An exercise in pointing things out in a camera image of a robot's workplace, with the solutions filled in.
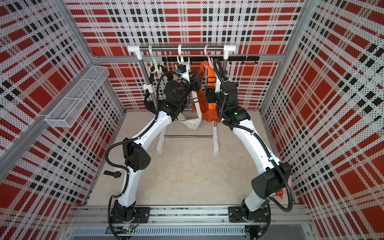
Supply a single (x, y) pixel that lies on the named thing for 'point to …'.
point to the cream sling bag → (194, 124)
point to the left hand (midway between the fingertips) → (202, 70)
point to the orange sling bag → (207, 107)
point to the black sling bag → (148, 102)
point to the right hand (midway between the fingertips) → (213, 85)
